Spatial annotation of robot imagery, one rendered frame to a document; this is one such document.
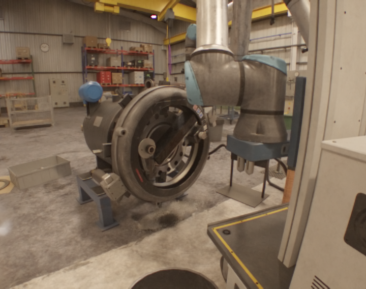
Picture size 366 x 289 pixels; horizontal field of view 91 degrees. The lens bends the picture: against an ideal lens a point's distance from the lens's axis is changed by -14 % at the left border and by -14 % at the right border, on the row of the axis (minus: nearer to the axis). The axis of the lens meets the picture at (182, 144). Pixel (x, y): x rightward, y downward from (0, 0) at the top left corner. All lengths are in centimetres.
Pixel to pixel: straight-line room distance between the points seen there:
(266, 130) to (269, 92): 12
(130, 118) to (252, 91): 66
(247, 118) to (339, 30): 38
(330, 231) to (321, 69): 43
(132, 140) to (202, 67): 59
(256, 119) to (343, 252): 42
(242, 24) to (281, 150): 54
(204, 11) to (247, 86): 29
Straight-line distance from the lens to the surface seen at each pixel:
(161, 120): 135
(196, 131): 131
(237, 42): 99
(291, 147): 76
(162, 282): 83
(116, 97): 168
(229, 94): 66
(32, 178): 260
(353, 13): 84
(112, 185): 115
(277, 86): 70
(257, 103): 68
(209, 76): 65
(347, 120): 83
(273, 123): 69
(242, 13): 98
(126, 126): 110
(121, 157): 111
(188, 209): 177
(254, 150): 66
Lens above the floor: 94
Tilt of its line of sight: 14 degrees down
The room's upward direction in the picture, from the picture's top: straight up
